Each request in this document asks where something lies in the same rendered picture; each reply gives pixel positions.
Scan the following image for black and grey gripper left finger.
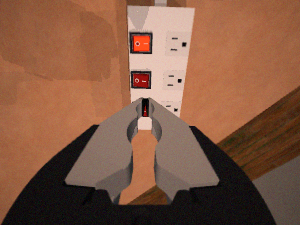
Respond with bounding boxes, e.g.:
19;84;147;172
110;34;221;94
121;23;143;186
1;97;146;225

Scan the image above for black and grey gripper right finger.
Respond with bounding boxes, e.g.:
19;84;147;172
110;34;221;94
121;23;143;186
146;97;276;225

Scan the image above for white power strip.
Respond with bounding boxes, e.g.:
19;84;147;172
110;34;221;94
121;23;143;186
127;0;195;117

